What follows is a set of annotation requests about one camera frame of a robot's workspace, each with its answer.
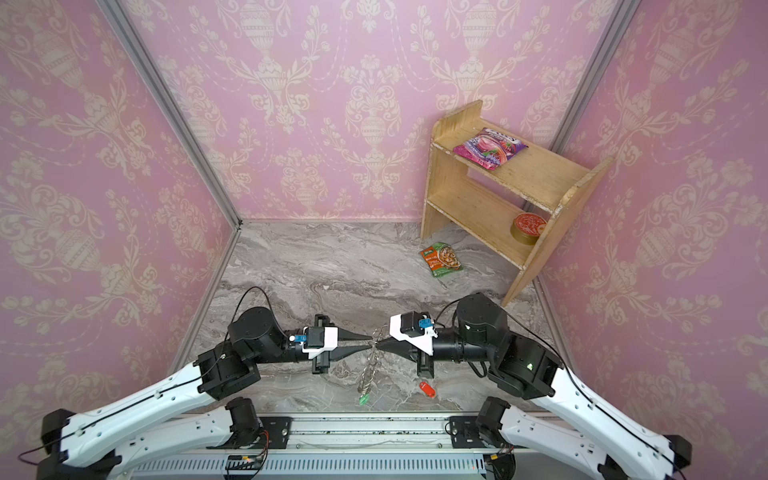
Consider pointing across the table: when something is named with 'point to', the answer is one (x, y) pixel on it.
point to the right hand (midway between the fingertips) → (382, 341)
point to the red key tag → (427, 389)
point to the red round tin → (526, 227)
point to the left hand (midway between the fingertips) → (368, 344)
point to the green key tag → (364, 399)
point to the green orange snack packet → (442, 259)
